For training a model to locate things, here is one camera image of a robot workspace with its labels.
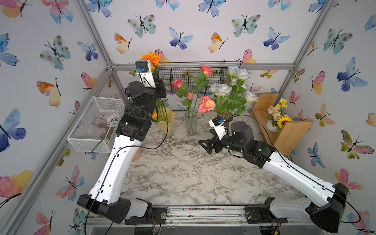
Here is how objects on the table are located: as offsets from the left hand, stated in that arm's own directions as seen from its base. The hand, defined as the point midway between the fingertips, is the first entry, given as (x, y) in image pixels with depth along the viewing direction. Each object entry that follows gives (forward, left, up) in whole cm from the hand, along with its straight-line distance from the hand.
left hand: (155, 72), depth 58 cm
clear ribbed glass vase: (+10, -13, -41) cm, 44 cm away
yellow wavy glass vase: (+1, +3, -32) cm, 32 cm away
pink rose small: (+14, -13, -24) cm, 31 cm away
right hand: (-14, -20, -24) cm, 34 cm away
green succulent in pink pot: (-7, +22, -55) cm, 59 cm away
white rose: (+8, -32, -25) cm, 41 cm away
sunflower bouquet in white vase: (+3, -64, -33) cm, 72 cm away
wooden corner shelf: (-8, -66, -39) cm, 77 cm away
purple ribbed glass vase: (+8, -36, -36) cm, 52 cm away
